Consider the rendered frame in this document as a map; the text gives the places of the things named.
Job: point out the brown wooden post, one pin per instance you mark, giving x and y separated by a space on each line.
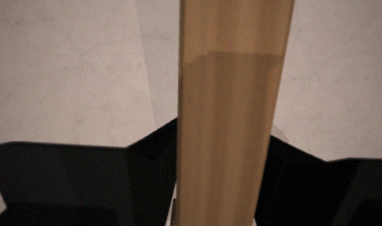
173 213

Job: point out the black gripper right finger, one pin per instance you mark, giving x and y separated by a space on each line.
300 189

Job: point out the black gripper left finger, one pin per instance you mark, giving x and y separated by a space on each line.
136 182

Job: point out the brown wooden rail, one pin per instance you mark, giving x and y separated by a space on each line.
230 63

